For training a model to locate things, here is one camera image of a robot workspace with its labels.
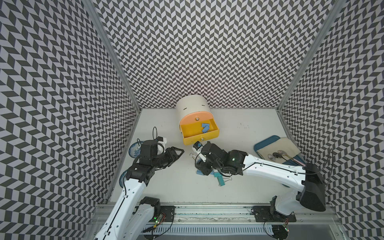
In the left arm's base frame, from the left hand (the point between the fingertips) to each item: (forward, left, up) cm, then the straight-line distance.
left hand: (181, 154), depth 74 cm
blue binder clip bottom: (+22, -13, -5) cm, 26 cm away
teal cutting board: (+14, -49, -13) cm, 53 cm away
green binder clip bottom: (-7, -21, -19) cm, 29 cm away
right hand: (-3, -10, -4) cm, 11 cm away
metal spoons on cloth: (+10, -62, -19) cm, 66 cm away
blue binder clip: (+19, -12, -7) cm, 24 cm away
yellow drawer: (+18, -5, -7) cm, 20 cm away
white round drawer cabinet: (+35, -4, +2) cm, 35 cm away
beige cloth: (+15, -63, -16) cm, 66 cm away
